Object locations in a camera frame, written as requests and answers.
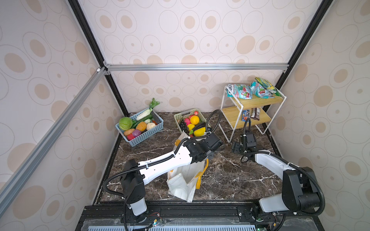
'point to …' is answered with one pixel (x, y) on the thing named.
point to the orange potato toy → (141, 126)
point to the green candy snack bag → (241, 91)
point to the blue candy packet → (245, 114)
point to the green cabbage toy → (125, 123)
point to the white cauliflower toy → (150, 125)
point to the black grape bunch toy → (183, 126)
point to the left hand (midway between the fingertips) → (212, 148)
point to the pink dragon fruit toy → (187, 121)
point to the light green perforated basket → (188, 114)
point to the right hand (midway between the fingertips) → (239, 146)
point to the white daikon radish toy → (153, 103)
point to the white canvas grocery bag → (182, 183)
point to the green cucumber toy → (136, 122)
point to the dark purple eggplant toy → (199, 125)
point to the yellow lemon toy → (191, 126)
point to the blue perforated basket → (134, 141)
